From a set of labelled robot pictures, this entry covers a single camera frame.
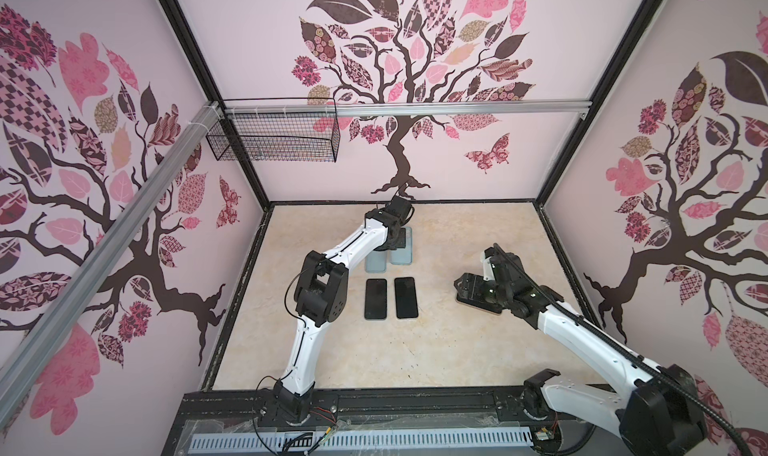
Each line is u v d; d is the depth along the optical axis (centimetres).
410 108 95
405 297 93
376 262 103
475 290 73
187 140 75
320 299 56
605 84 86
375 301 100
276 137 122
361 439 70
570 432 70
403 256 97
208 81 83
